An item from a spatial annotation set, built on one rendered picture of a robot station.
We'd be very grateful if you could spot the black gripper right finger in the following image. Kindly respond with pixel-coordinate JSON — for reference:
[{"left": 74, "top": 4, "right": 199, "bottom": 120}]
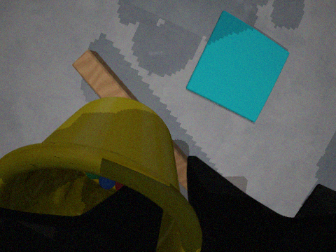
[{"left": 187, "top": 156, "right": 336, "bottom": 252}]

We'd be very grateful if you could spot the brown wooden bar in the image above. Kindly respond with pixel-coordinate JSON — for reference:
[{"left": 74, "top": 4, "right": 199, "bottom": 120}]
[{"left": 72, "top": 50, "right": 188, "bottom": 190}]

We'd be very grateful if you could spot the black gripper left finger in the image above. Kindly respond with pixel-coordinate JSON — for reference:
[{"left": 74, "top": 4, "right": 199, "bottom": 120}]
[{"left": 0, "top": 185, "right": 163, "bottom": 252}]

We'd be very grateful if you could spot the yellow cup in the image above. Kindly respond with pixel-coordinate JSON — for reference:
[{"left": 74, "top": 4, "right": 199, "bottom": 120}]
[{"left": 0, "top": 97, "right": 202, "bottom": 252}]

